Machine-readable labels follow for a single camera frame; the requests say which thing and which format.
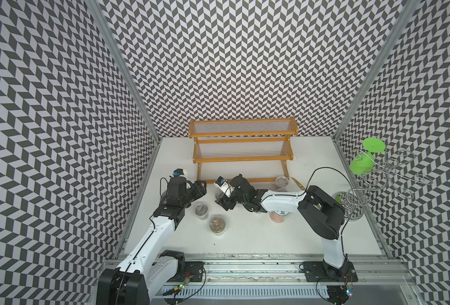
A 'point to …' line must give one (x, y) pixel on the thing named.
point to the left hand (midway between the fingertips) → (201, 185)
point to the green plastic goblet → (363, 162)
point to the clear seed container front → (217, 225)
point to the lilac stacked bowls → (163, 196)
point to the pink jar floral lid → (277, 218)
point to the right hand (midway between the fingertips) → (221, 196)
